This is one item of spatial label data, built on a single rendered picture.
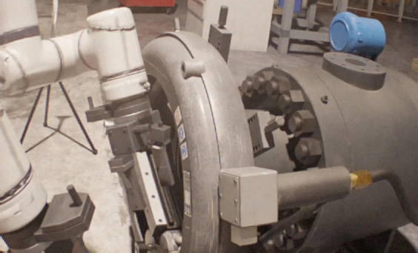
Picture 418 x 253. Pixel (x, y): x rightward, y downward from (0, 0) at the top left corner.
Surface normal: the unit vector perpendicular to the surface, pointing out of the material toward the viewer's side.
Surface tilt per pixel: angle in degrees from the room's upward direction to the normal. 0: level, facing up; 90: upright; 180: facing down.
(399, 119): 42
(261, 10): 90
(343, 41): 90
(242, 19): 90
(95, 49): 91
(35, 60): 69
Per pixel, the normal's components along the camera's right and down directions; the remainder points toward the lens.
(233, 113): 0.33, -0.44
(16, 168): 0.90, -0.07
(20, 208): 0.65, 0.16
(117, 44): 0.22, 0.07
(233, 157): 0.36, -0.18
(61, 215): -0.29, -0.85
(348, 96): 0.27, -0.67
